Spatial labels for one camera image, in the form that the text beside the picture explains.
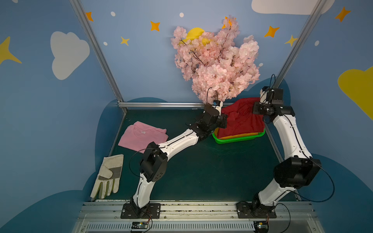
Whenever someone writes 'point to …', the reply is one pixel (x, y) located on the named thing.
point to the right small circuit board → (261, 225)
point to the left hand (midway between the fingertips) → (227, 113)
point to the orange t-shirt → (216, 133)
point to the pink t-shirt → (138, 136)
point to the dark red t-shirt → (241, 119)
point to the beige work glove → (110, 172)
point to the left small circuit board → (139, 225)
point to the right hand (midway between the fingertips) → (259, 105)
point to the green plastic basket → (218, 141)
